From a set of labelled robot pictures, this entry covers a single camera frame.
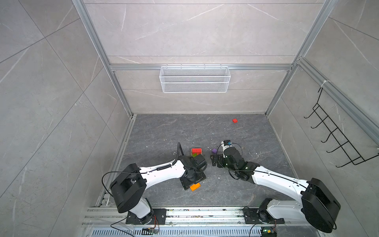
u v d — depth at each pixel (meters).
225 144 0.75
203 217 0.75
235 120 1.16
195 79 1.01
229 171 0.74
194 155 0.67
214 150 0.97
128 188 0.43
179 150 0.77
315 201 0.41
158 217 0.73
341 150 0.63
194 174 0.62
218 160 0.74
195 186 0.81
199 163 0.66
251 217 0.73
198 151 0.95
